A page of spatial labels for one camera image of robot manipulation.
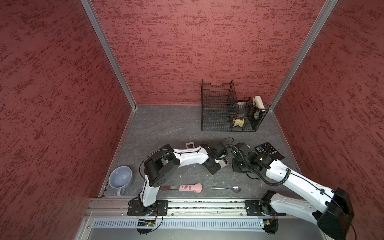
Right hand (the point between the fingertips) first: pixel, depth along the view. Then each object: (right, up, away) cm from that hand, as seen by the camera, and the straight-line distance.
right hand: (233, 169), depth 79 cm
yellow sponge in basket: (+11, +25, +30) cm, 41 cm away
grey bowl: (-64, -6, +4) cm, 64 cm away
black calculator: (+27, +8, +16) cm, 32 cm away
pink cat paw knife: (-20, -10, 0) cm, 22 cm away
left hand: (-11, -3, +9) cm, 15 cm away
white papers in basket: (+21, +39, +18) cm, 48 cm away
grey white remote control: (-4, +1, +10) cm, 11 cm away
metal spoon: (+1, -10, 0) cm, 10 cm away
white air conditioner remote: (-24, +10, +19) cm, 33 cm away
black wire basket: (0, +34, +39) cm, 51 cm away
